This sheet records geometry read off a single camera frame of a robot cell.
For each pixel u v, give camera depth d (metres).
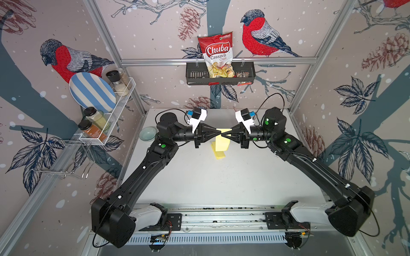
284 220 0.66
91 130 0.61
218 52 0.80
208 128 0.58
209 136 0.61
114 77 0.80
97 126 0.64
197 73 0.95
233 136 0.61
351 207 0.37
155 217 0.61
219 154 0.98
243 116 0.52
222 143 0.63
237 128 0.58
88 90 0.71
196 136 0.54
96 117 0.64
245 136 0.55
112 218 0.37
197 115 0.52
